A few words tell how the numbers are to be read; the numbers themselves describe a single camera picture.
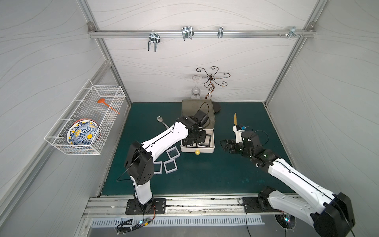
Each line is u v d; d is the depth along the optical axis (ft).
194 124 1.91
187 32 2.51
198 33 2.58
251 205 2.45
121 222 2.35
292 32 2.51
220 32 2.57
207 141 2.66
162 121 3.61
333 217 1.24
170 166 2.84
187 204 2.46
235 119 3.64
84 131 2.05
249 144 1.91
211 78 3.05
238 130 2.32
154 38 2.57
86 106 2.32
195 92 3.14
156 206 2.41
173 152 3.04
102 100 2.57
